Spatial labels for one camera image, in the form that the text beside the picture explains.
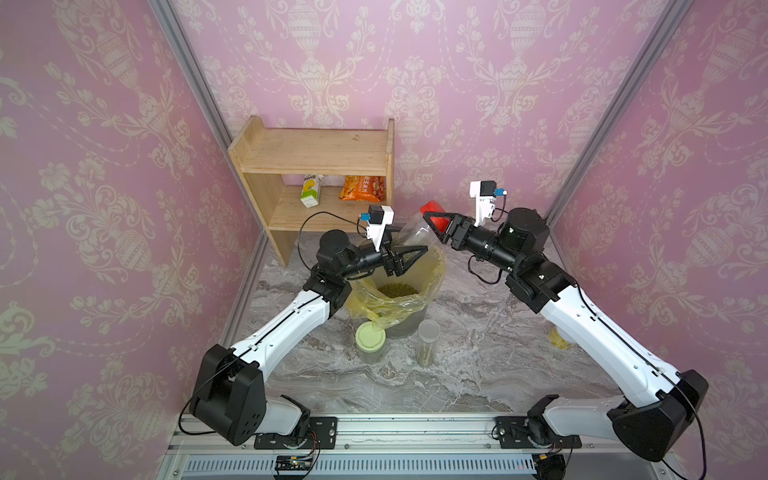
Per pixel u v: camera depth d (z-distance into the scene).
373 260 0.62
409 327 0.74
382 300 0.68
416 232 0.63
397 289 0.98
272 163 0.76
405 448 0.74
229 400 0.41
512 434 0.73
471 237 0.57
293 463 0.72
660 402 0.38
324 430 0.75
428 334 0.73
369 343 0.76
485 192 0.56
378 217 0.58
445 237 0.57
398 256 0.60
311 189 0.95
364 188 0.96
